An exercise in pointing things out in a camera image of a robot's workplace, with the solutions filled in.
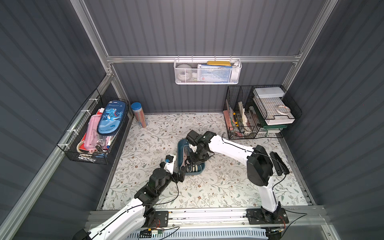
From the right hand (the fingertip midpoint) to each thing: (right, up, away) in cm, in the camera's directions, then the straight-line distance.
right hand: (196, 160), depth 86 cm
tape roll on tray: (+57, +31, +10) cm, 65 cm away
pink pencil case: (-48, +15, -18) cm, 54 cm away
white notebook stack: (+50, +34, +12) cm, 61 cm away
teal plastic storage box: (-9, +9, +10) cm, 16 cm away
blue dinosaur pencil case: (-40, +23, -16) cm, 49 cm away
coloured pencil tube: (-39, +29, +14) cm, 51 cm away
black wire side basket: (-52, +14, -24) cm, 59 cm away
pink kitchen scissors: (-7, +1, +7) cm, 10 cm away
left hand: (-10, -1, -6) cm, 11 cm away
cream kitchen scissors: (-1, -6, +5) cm, 7 cm away
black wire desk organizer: (+32, +25, +16) cm, 43 cm away
